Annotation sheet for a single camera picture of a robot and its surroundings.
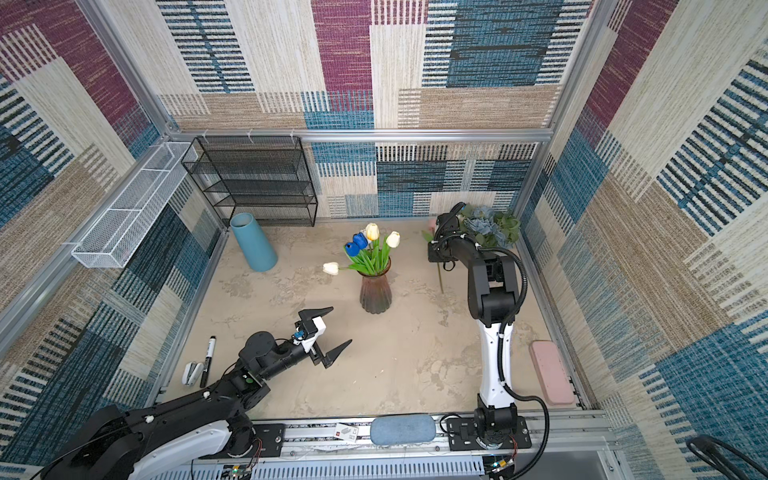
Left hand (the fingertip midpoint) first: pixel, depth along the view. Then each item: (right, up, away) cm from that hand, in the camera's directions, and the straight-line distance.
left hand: (339, 320), depth 75 cm
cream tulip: (+13, +20, +1) cm, 24 cm away
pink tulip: (+28, +22, +41) cm, 54 cm away
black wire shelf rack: (-35, +43, +33) cm, 65 cm away
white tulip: (-2, +13, +3) cm, 13 cm away
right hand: (+30, +14, +34) cm, 47 cm away
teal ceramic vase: (-30, +15, +26) cm, 43 cm away
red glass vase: (+8, +3, +24) cm, 26 cm away
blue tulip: (+3, +17, 0) cm, 17 cm away
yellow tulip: (+8, +21, 0) cm, 23 cm away
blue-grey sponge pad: (+15, -26, -2) cm, 30 cm away
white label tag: (+2, -27, -1) cm, 28 cm away
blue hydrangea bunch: (+47, +25, +30) cm, 61 cm away
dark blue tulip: (+5, +19, +1) cm, 20 cm away
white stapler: (-41, -16, +8) cm, 45 cm away
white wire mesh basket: (-52, +19, -5) cm, 56 cm away
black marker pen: (-39, -14, +10) cm, 42 cm away
